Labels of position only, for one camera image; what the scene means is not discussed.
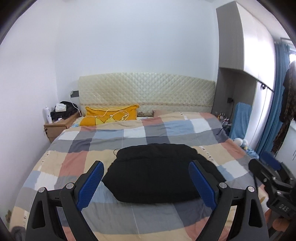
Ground person's right hand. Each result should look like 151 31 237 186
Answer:
272 218 290 232

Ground black wall charger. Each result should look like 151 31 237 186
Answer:
227 97 234 104

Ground floral pillow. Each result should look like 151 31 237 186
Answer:
137 110 154 117

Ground blue curtain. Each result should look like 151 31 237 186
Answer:
255 42 290 156

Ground black puffer jacket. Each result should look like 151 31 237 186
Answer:
102 144 225 204

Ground white charging cable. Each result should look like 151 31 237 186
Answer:
69 101 130 122

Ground plaid patchwork duvet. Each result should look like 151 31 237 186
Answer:
10 113 268 240

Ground blue covered chair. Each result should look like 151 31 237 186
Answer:
229 102 252 140

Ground yellow pillow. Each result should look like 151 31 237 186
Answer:
79 104 139 126

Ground bottles on bedside shelf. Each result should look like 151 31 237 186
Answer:
217 113 232 127

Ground white spray bottle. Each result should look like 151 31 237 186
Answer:
45 106 53 124

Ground white blue plush toy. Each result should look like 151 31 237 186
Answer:
233 138 248 150

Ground cream quilted headboard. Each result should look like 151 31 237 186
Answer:
78 72 216 113

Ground wall power socket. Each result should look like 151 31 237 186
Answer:
70 90 79 98

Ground wooden nightstand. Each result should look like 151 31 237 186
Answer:
44 112 80 143

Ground white tissue box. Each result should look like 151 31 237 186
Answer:
55 103 67 113

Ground blue cloth on floor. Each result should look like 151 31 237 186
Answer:
244 148 259 160

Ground black clothing on nightstand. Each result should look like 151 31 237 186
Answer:
51 101 78 121

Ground grey white wardrobe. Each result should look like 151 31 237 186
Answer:
212 1 275 149

